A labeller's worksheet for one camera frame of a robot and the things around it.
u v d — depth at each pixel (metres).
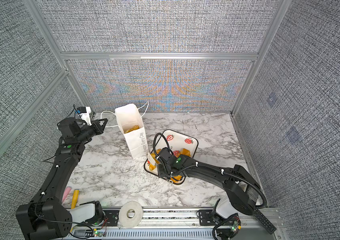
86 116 0.67
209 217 0.74
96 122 0.66
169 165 0.62
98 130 0.67
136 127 1.03
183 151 0.94
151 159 0.86
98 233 0.70
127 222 0.72
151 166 0.88
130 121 0.98
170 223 0.73
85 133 0.65
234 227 0.69
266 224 0.70
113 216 0.74
